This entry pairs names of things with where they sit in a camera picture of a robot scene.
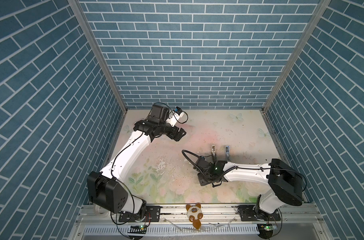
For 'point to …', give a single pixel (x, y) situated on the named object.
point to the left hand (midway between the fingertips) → (179, 128)
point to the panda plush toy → (195, 214)
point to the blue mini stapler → (227, 153)
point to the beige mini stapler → (213, 151)
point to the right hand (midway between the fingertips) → (199, 179)
